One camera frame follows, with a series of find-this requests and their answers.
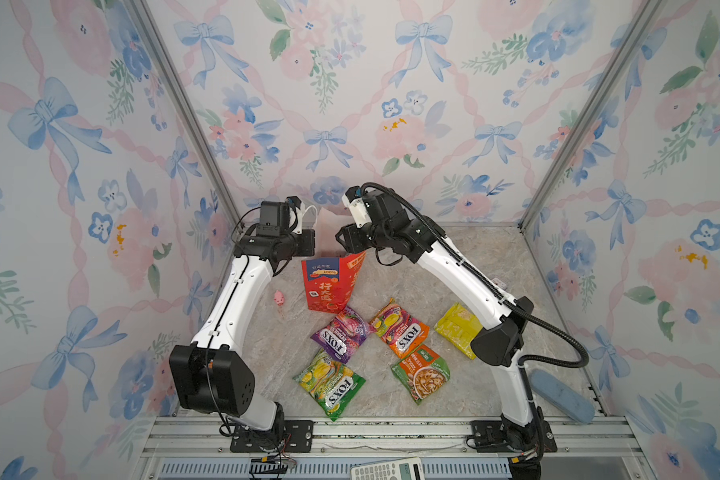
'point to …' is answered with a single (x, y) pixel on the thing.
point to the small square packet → (499, 283)
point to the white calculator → (405, 468)
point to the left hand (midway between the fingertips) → (312, 235)
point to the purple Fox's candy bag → (343, 333)
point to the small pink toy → (279, 297)
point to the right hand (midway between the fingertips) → (342, 231)
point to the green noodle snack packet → (423, 371)
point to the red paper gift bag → (330, 281)
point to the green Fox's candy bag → (330, 383)
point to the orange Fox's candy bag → (399, 329)
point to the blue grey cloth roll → (578, 410)
